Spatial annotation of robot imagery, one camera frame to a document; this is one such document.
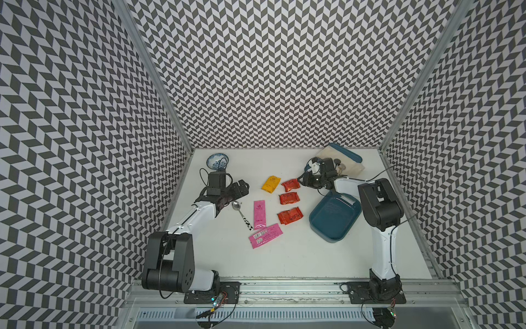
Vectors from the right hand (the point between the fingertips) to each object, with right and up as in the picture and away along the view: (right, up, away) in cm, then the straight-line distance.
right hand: (300, 181), depth 103 cm
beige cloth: (+26, +9, +9) cm, 29 cm away
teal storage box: (+13, -15, -12) cm, 23 cm away
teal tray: (+29, +16, +16) cm, 36 cm away
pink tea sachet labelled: (-18, -22, -19) cm, 34 cm away
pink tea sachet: (-20, -15, -12) cm, 28 cm away
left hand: (-28, -3, -13) cm, 31 cm away
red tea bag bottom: (-6, -15, -12) cm, 20 cm away
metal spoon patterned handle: (-31, -11, -8) cm, 34 cm away
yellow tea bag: (-15, -1, -1) cm, 15 cm away
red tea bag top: (-5, -1, -1) cm, 5 cm away
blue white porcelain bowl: (-45, +11, +9) cm, 47 cm away
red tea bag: (-7, -7, -7) cm, 12 cm away
